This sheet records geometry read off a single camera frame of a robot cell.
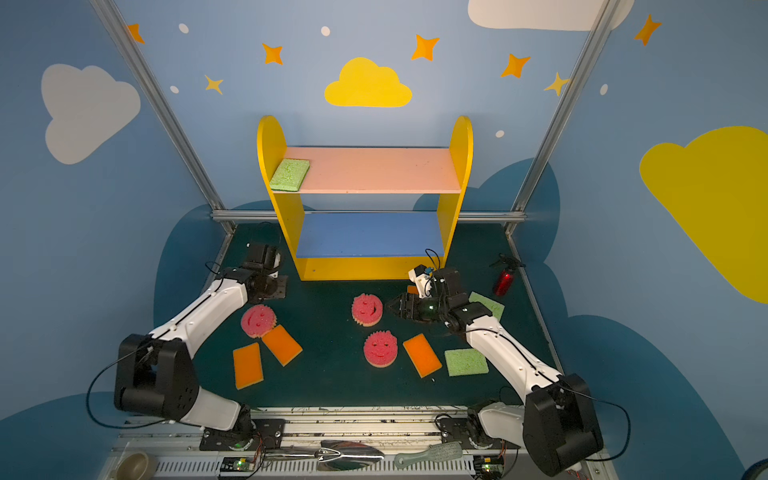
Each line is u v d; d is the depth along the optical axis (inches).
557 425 16.0
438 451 28.2
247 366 33.9
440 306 25.6
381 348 34.0
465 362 33.6
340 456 27.6
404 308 28.4
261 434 28.8
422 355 35.2
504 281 38.6
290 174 29.4
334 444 28.7
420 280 30.1
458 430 29.5
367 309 37.2
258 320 36.4
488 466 28.3
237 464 28.0
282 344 35.3
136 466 27.1
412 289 40.6
